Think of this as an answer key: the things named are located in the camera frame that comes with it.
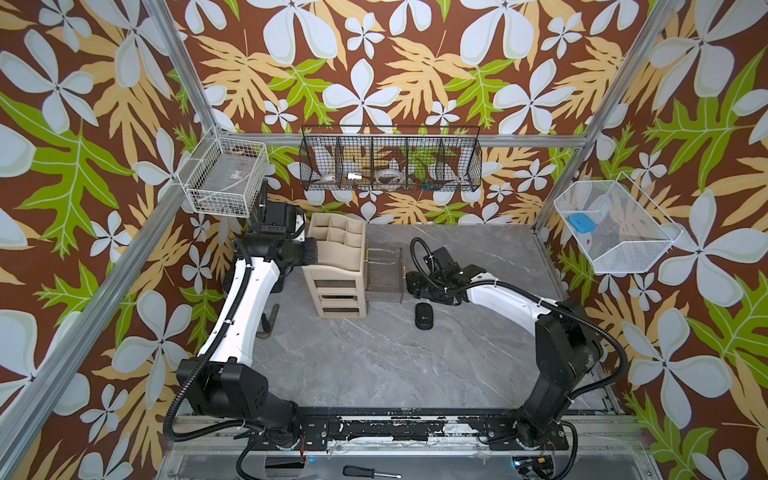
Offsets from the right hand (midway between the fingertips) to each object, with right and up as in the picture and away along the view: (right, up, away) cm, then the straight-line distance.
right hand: (420, 290), depth 92 cm
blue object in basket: (+47, +20, -6) cm, 52 cm away
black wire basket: (-9, +43, +5) cm, 45 cm away
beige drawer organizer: (-23, +4, -15) cm, 28 cm away
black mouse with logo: (+1, -8, +1) cm, 9 cm away
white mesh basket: (+54, +19, -10) cm, 58 cm away
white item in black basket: (-21, +37, +6) cm, 43 cm away
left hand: (-31, +13, -13) cm, 36 cm away
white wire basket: (-58, +34, -7) cm, 68 cm away
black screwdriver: (-15, -40, -24) cm, 49 cm away
